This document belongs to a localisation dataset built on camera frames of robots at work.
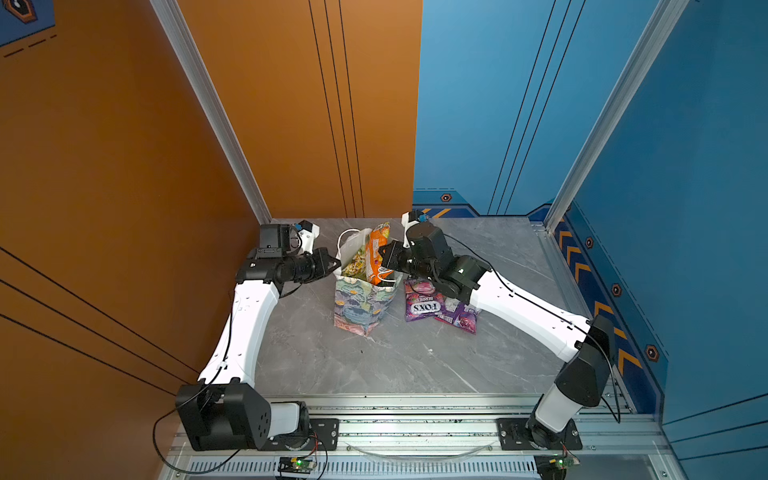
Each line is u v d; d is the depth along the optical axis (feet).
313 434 2.38
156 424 1.29
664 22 2.32
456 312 3.00
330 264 2.24
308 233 2.32
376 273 2.40
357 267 2.83
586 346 1.40
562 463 2.28
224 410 1.29
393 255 2.08
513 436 2.37
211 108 2.79
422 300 3.10
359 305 2.61
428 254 1.84
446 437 2.43
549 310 1.52
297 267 2.11
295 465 2.32
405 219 2.22
